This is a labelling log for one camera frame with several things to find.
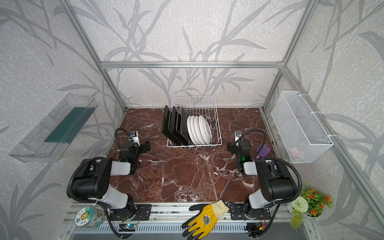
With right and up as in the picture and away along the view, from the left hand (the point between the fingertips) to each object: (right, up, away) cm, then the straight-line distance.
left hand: (142, 134), depth 94 cm
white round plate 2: (+40, +3, -3) cm, 40 cm away
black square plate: (+27, +6, -8) cm, 29 cm away
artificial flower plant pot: (+85, -27, -30) cm, 94 cm away
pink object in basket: (+83, -7, -22) cm, 87 cm away
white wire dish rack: (+41, +21, +28) cm, 53 cm away
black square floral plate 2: (+23, +6, -8) cm, 25 cm away
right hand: (+61, -1, +1) cm, 61 cm away
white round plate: (+35, +3, -7) cm, 36 cm away
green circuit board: (+2, -43, -23) cm, 49 cm away
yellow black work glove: (+38, -40, -25) cm, 60 cm away
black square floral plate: (+17, +6, -7) cm, 19 cm away
